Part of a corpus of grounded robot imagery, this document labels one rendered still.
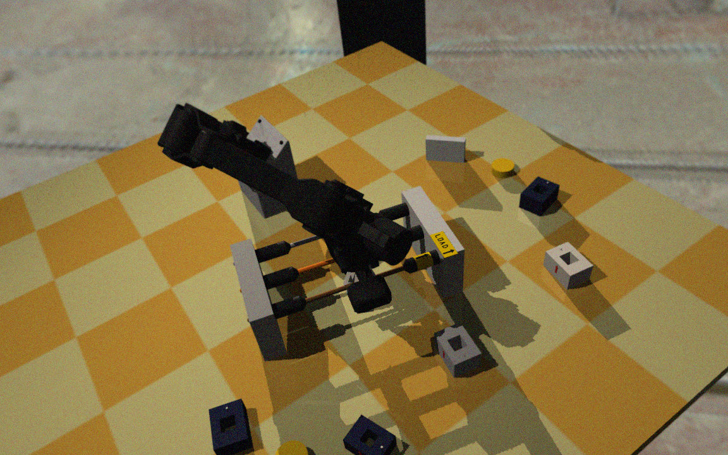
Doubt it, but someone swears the yellow short cylinder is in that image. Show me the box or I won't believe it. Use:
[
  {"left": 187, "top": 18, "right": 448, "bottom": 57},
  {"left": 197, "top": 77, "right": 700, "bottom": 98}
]
[
  {"left": 491, "top": 158, "right": 514, "bottom": 179},
  {"left": 275, "top": 440, "right": 309, "bottom": 455}
]

